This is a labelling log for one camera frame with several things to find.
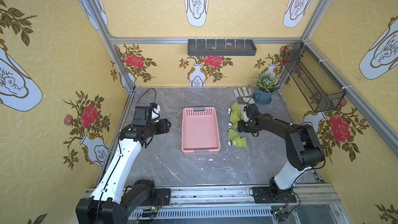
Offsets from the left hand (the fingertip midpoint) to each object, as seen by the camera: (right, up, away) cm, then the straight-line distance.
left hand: (167, 124), depth 79 cm
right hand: (+43, -5, +18) cm, 46 cm away
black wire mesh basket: (+81, +23, +8) cm, 85 cm away
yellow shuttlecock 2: (+38, +1, +18) cm, 42 cm away
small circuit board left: (-5, -40, -8) cm, 41 cm away
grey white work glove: (+49, +15, +36) cm, 63 cm away
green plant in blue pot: (+59, +22, +21) cm, 66 cm away
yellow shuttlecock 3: (+36, -8, +15) cm, 40 cm away
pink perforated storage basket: (+17, -9, +15) cm, 24 cm away
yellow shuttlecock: (+40, +5, +26) cm, 48 cm away
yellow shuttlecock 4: (+39, -11, +8) cm, 42 cm away
